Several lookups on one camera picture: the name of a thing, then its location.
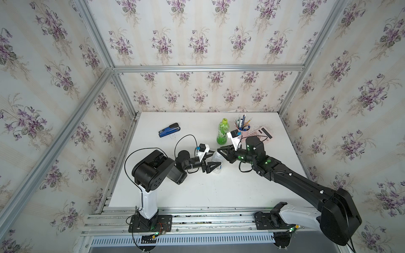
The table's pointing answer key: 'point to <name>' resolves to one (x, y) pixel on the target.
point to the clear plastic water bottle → (217, 157)
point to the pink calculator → (262, 134)
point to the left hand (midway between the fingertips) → (219, 162)
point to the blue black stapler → (172, 128)
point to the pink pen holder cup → (244, 134)
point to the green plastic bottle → (223, 128)
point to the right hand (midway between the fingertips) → (222, 149)
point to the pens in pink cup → (241, 124)
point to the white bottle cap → (218, 154)
